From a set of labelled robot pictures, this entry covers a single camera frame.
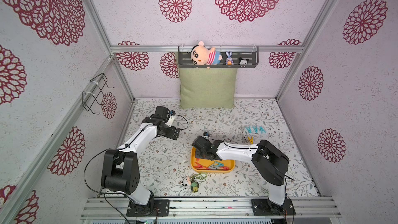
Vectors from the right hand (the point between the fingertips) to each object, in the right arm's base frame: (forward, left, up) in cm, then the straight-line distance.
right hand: (195, 151), depth 91 cm
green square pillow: (+37, -7, +17) cm, 41 cm away
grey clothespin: (+19, -30, -2) cm, 35 cm away
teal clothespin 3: (+18, -43, -3) cm, 47 cm away
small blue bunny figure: (+41, -19, +34) cm, 57 cm away
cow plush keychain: (-17, +4, 0) cm, 18 cm away
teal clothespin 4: (-7, -14, -2) cm, 15 cm away
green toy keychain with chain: (-18, 0, -1) cm, 18 cm away
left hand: (+8, +15, +8) cm, 19 cm away
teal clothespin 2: (+18, -39, -3) cm, 43 cm away
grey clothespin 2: (+10, -30, -2) cm, 32 cm away
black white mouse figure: (+43, -27, +32) cm, 60 cm away
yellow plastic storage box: (-7, -20, 0) cm, 21 cm away
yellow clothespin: (+10, -34, -3) cm, 36 cm away
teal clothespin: (+18, -35, -3) cm, 39 cm away
